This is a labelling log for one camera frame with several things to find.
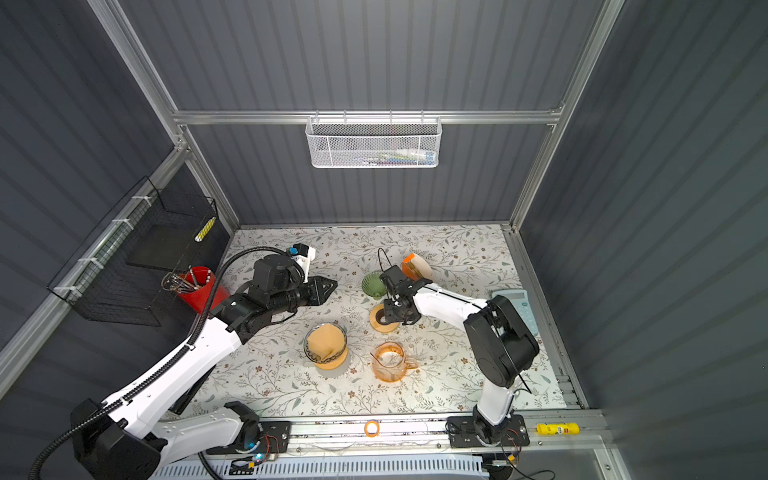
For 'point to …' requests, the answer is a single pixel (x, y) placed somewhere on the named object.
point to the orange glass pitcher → (389, 362)
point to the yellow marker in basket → (205, 230)
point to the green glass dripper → (373, 286)
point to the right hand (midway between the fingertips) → (397, 315)
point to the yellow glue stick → (551, 429)
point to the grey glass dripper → (313, 356)
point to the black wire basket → (118, 273)
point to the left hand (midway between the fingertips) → (335, 283)
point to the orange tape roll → (372, 435)
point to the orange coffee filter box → (410, 269)
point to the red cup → (204, 278)
